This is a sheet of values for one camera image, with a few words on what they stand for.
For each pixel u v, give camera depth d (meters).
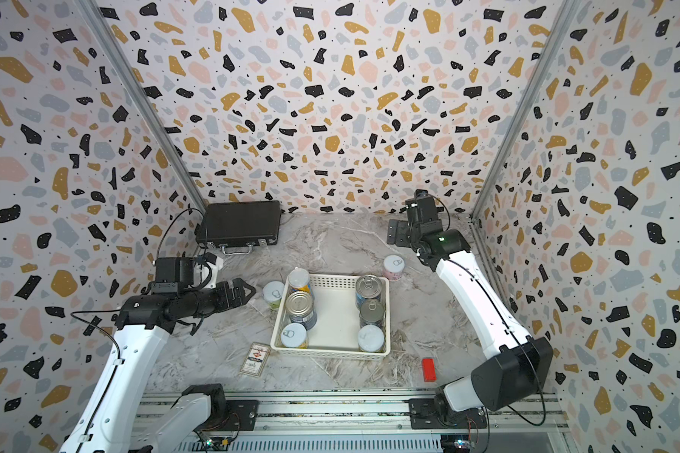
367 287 0.88
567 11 0.71
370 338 0.80
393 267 1.00
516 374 0.40
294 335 0.83
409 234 0.59
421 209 0.57
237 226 1.16
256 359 0.82
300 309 0.83
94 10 0.69
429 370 0.82
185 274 0.58
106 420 0.38
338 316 0.92
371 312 0.83
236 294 0.65
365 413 0.76
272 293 0.92
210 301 0.62
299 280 0.86
